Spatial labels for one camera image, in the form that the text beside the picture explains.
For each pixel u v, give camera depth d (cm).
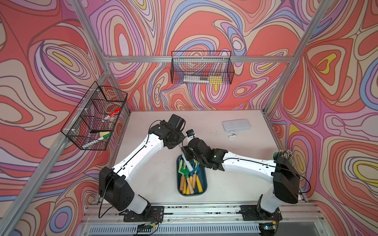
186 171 82
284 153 76
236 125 109
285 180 43
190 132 69
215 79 91
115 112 76
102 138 70
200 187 80
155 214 72
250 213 73
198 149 59
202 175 84
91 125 73
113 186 40
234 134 104
